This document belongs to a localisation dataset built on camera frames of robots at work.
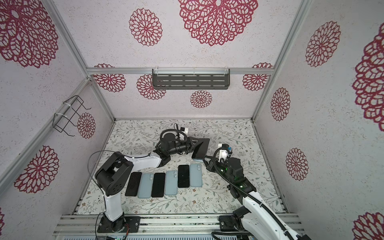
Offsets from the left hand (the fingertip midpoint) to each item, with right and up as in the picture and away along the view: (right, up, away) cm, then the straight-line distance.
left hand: (202, 142), depth 81 cm
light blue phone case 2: (-18, -24, +7) cm, 31 cm away
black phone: (-4, +1, -3) cm, 5 cm away
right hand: (-1, -6, -8) cm, 10 cm away
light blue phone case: (-33, -26, +6) cm, 42 cm away
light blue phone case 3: (-3, -21, +10) cm, 23 cm away
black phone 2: (-25, -25, +5) cm, 36 cm away
